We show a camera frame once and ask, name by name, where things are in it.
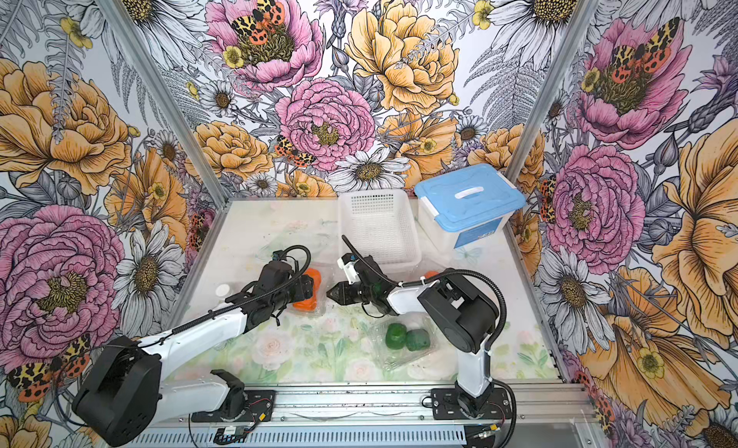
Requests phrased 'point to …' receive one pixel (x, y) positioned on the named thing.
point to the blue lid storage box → (468, 209)
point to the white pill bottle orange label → (222, 289)
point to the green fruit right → (417, 339)
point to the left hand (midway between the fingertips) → (301, 291)
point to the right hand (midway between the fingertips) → (330, 300)
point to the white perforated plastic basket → (383, 222)
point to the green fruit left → (395, 336)
